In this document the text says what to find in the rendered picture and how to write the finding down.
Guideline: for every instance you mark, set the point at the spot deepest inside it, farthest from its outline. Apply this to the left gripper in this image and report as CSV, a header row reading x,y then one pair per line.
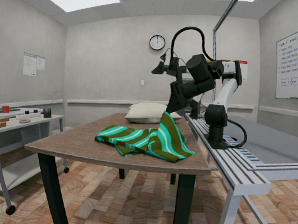
x,y
181,94

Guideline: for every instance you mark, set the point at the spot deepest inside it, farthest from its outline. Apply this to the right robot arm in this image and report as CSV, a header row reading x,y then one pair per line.
x,y
195,100

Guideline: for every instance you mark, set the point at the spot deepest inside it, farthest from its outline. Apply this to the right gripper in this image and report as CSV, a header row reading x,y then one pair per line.
x,y
160,66

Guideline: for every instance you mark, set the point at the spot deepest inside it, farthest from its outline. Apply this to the green striped pillowcase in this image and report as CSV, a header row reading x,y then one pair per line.
x,y
166,142

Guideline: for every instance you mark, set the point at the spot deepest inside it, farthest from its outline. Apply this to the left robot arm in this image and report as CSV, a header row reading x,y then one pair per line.
x,y
204,73

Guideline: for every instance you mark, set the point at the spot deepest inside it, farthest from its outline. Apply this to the white slotted crossbar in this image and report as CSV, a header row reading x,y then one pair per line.
x,y
238,179

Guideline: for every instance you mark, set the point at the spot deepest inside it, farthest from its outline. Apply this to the cream pillow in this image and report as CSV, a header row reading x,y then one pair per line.
x,y
149,113

